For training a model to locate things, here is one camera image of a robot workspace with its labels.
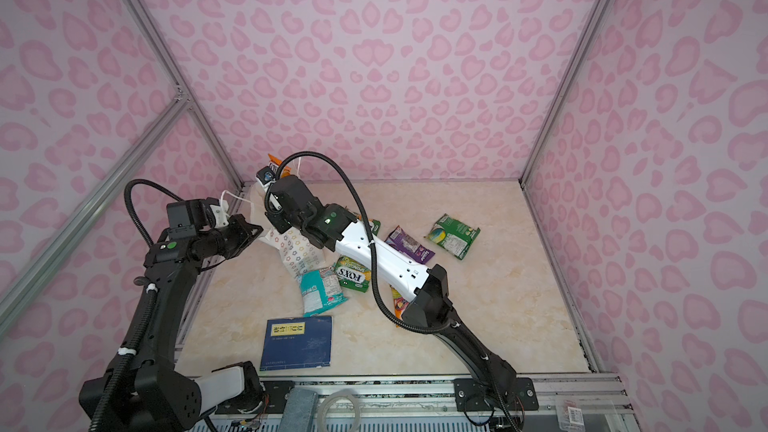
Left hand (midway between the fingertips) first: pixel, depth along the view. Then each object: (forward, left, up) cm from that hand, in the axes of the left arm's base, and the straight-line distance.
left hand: (262, 222), depth 77 cm
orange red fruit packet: (+10, -4, +10) cm, 15 cm away
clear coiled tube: (-40, -16, -21) cm, 48 cm away
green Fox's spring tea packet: (-4, -21, -23) cm, 31 cm away
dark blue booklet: (-23, -7, -23) cm, 34 cm away
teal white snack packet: (-9, -12, -21) cm, 26 cm away
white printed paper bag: (-2, -6, -12) cm, 14 cm away
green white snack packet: (+9, -54, -22) cm, 59 cm away
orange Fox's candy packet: (-14, -35, -22) cm, 44 cm away
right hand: (+3, -4, +6) cm, 8 cm away
